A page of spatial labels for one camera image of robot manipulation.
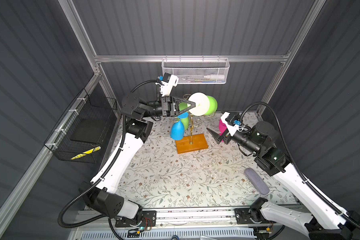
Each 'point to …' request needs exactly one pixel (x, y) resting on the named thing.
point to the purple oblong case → (256, 181)
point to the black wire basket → (79, 136)
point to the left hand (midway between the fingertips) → (195, 108)
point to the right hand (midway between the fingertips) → (218, 120)
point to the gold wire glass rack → (193, 142)
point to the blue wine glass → (177, 131)
